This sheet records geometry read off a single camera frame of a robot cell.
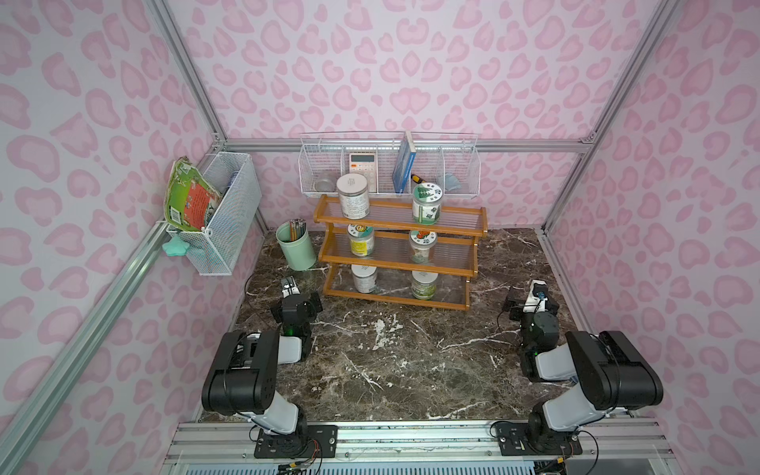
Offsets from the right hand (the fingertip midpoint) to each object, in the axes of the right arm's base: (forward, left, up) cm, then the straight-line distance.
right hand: (528, 287), depth 88 cm
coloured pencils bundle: (+19, +73, +6) cm, 75 cm away
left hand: (0, +72, -3) cm, 72 cm away
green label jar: (+2, +31, -2) cm, 31 cm away
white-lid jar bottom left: (+4, +50, -2) cm, 50 cm away
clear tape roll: (+27, +63, +17) cm, 70 cm away
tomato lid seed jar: (+7, +32, +12) cm, 35 cm away
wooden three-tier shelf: (+21, +43, -12) cm, 49 cm away
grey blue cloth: (+34, +21, +13) cm, 42 cm away
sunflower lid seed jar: (+9, +50, +11) cm, 52 cm away
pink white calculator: (+31, +50, +22) cm, 63 cm away
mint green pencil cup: (+14, +73, -3) cm, 74 cm away
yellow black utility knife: (+31, +33, +16) cm, 48 cm away
